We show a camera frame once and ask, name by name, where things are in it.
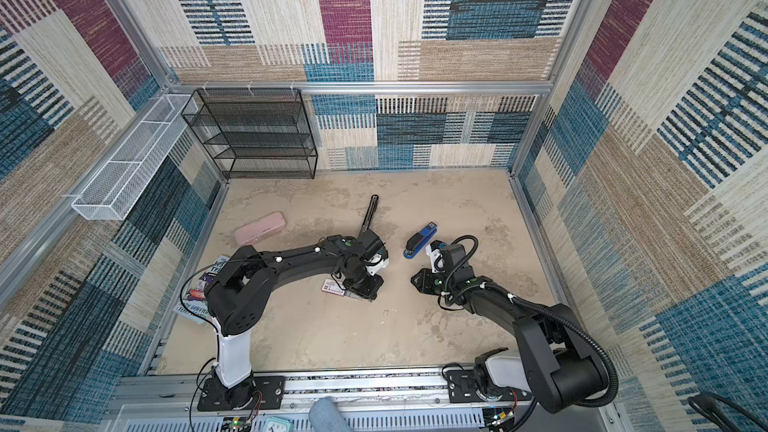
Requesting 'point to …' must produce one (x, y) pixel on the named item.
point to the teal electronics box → (277, 424)
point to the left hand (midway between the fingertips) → (377, 293)
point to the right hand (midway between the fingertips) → (415, 284)
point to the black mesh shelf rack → (254, 133)
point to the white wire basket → (118, 182)
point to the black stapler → (369, 214)
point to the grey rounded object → (325, 416)
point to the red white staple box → (332, 286)
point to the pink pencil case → (260, 228)
